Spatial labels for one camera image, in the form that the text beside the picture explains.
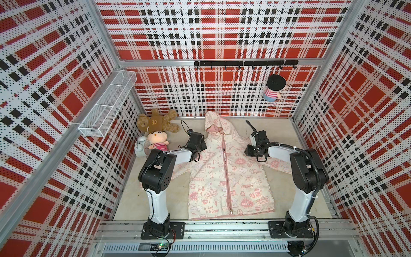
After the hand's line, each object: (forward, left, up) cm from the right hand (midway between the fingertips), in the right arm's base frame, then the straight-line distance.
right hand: (249, 150), depth 100 cm
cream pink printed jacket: (-20, +17, -1) cm, 26 cm away
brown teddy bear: (+19, +62, +7) cm, 65 cm away
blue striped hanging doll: (+28, -15, +31) cm, 44 cm away
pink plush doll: (+6, +58, +5) cm, 59 cm away
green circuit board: (-49, +46, 0) cm, 68 cm away
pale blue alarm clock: (-3, +64, +10) cm, 65 cm away
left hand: (+5, +28, +2) cm, 29 cm away
